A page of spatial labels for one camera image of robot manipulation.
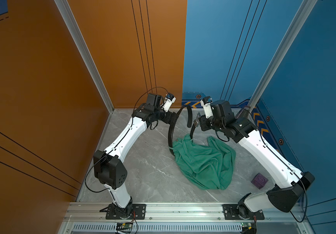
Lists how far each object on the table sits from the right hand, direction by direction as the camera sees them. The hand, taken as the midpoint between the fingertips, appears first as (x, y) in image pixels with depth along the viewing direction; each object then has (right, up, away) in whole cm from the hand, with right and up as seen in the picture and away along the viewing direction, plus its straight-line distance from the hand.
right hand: (200, 117), depth 74 cm
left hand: (-14, +4, +8) cm, 17 cm away
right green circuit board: (+24, -54, -2) cm, 59 cm away
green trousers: (+6, -27, +5) cm, 28 cm away
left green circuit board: (-38, -53, -2) cm, 66 cm away
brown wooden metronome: (+34, +4, +23) cm, 41 cm away
